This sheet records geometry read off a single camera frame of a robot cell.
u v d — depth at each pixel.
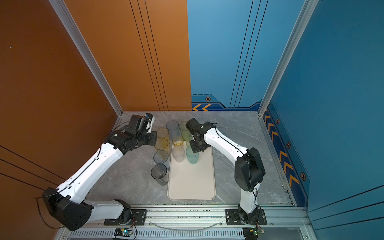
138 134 0.57
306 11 0.71
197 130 0.61
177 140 0.98
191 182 0.84
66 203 0.38
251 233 0.71
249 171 0.47
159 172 0.81
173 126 0.94
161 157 0.83
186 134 0.99
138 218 0.74
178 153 0.92
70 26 0.75
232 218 0.72
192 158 0.83
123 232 0.71
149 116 0.68
